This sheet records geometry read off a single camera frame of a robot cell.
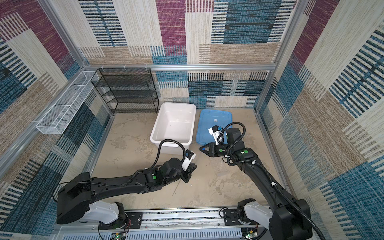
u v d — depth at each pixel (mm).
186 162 682
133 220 733
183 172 666
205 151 726
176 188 832
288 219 388
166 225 728
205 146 730
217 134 707
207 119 1152
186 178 646
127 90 1095
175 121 1143
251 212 608
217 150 674
